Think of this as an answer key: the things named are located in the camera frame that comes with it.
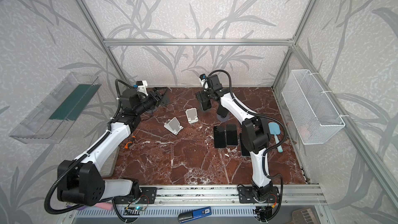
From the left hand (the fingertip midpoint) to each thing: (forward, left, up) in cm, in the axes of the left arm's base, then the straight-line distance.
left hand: (167, 91), depth 77 cm
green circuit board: (-46, +11, -30) cm, 56 cm away
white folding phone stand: (-5, 0, -24) cm, 25 cm away
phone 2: (-10, -28, -30) cm, 42 cm away
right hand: (+12, -17, -13) cm, 24 cm away
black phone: (-9, -35, -29) cm, 47 cm away
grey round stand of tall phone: (+3, -31, -30) cm, 43 cm away
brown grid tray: (-49, -64, -28) cm, 85 cm away
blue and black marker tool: (-49, -12, -24) cm, 56 cm away
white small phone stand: (+3, -10, -25) cm, 28 cm away
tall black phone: (+5, -30, -23) cm, 38 cm away
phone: (+17, -20, -32) cm, 41 cm away
